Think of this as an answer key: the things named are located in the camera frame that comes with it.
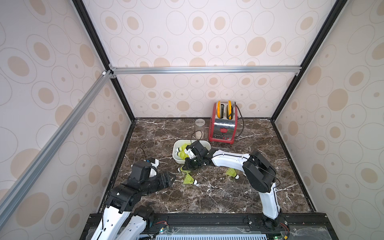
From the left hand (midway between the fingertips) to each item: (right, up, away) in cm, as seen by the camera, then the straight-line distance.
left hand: (174, 179), depth 69 cm
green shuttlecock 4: (+6, -5, +16) cm, 18 cm away
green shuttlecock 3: (0, -1, +21) cm, 21 cm away
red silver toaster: (+28, +28, +26) cm, 47 cm away
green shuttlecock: (+1, +11, +31) cm, 33 cm away
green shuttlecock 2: (+1, +8, +28) cm, 29 cm away
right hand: (+1, -2, +18) cm, 18 cm away
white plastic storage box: (+17, +14, +30) cm, 37 cm away
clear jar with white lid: (+13, +24, +33) cm, 42 cm away
